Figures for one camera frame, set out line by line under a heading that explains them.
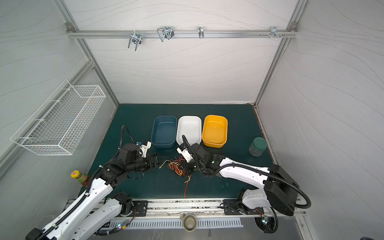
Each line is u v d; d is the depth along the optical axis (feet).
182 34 2.54
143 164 2.14
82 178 2.27
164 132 3.31
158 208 2.46
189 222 2.27
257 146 2.80
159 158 2.34
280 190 1.36
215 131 3.46
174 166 2.53
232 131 3.19
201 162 1.98
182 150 2.31
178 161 2.53
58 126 2.24
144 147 2.34
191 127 3.42
